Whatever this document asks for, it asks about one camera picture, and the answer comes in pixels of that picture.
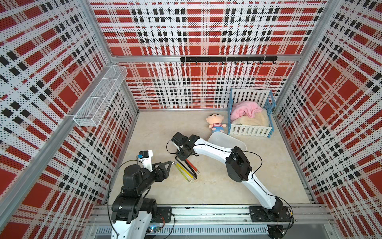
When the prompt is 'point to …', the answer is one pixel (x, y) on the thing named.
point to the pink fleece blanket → (244, 108)
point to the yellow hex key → (181, 168)
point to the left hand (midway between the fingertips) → (169, 163)
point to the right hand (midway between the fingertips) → (185, 153)
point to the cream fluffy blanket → (242, 109)
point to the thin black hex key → (186, 167)
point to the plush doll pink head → (215, 121)
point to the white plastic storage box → (227, 140)
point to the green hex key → (182, 173)
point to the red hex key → (192, 166)
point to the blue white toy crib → (261, 124)
